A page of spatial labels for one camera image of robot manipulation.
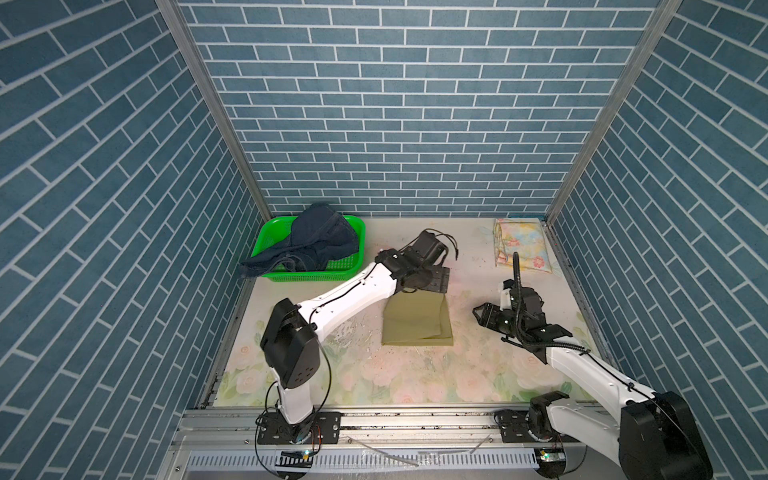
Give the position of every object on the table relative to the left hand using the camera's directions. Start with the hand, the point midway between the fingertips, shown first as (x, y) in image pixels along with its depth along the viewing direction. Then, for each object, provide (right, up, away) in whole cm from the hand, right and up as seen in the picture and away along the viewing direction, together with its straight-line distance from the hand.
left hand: (436, 279), depth 82 cm
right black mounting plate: (+18, -36, -8) cm, 41 cm away
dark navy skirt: (-39, +14, +23) cm, 48 cm away
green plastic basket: (-56, +15, +26) cm, 64 cm away
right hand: (+12, -9, +5) cm, 16 cm away
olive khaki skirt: (-4, -13, +9) cm, 16 cm away
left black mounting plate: (-29, -36, -9) cm, 47 cm away
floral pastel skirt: (+37, +13, +30) cm, 49 cm away
